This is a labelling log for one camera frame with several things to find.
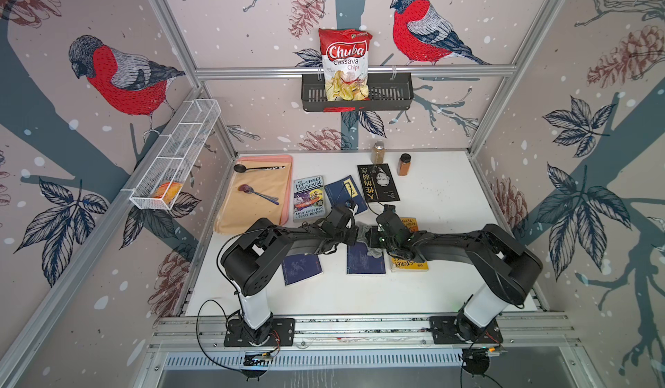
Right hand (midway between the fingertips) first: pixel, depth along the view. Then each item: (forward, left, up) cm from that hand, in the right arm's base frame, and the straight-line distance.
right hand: (365, 236), depth 92 cm
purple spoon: (+20, +50, 0) cm, 54 cm away
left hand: (+3, +3, 0) cm, 4 cm away
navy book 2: (-10, +2, 0) cm, 10 cm away
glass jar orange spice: (+31, -16, +6) cm, 35 cm away
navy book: (-12, +22, 0) cm, 25 cm away
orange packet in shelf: (-6, +53, +34) cm, 63 cm away
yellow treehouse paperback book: (-11, -13, +2) cm, 17 cm away
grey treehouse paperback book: (+15, +23, +2) cm, 27 cm away
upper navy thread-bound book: (+21, +9, 0) cm, 23 cm away
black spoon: (+31, +56, +1) cm, 64 cm away
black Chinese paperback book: (+25, -6, 0) cm, 25 cm away
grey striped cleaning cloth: (-4, +1, +7) cm, 8 cm away
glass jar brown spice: (+37, -6, +4) cm, 38 cm away
